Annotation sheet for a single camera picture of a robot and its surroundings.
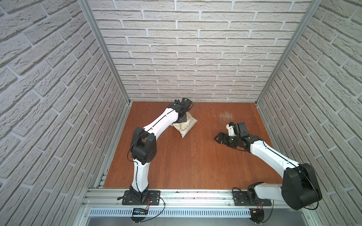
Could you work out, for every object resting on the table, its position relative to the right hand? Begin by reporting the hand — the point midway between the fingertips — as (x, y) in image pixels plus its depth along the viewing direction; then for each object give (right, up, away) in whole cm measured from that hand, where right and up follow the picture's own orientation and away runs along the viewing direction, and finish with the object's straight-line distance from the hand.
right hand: (216, 140), depth 86 cm
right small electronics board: (+18, -36, -16) cm, 43 cm away
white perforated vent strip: (-30, -34, -16) cm, 48 cm away
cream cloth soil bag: (-20, +7, +6) cm, 22 cm away
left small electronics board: (-44, -36, -15) cm, 59 cm away
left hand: (-25, +16, +6) cm, 30 cm away
